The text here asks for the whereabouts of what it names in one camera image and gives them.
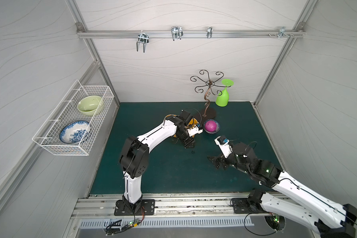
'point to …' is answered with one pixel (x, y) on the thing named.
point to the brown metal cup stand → (206, 113)
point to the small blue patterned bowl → (217, 126)
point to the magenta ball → (210, 126)
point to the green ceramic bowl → (88, 105)
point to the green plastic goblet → (222, 100)
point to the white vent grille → (225, 221)
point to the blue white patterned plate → (73, 132)
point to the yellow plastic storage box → (192, 122)
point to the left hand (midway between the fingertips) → (191, 143)
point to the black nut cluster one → (193, 151)
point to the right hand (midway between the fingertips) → (215, 150)
